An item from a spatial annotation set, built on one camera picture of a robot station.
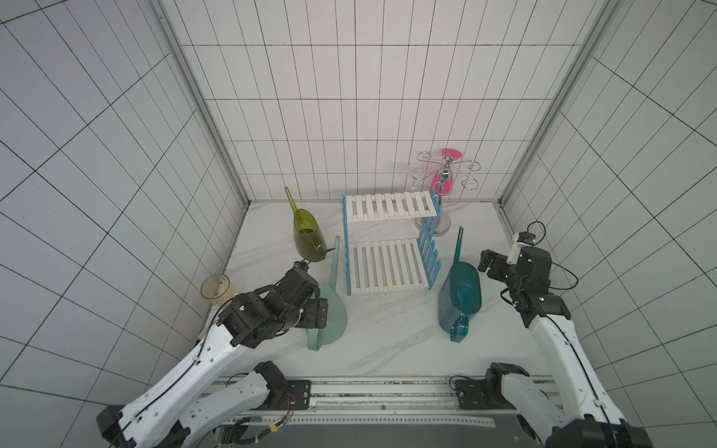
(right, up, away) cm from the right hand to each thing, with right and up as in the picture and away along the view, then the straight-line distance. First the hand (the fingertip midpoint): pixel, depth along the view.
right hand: (488, 252), depth 80 cm
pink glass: (-10, +24, +13) cm, 29 cm away
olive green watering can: (-55, +2, +11) cm, 56 cm away
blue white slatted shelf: (-31, -6, +17) cm, 36 cm away
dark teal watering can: (-5, -15, +8) cm, 18 cm away
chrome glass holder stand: (-3, +22, +7) cm, 23 cm away
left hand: (-53, -15, -11) cm, 56 cm away
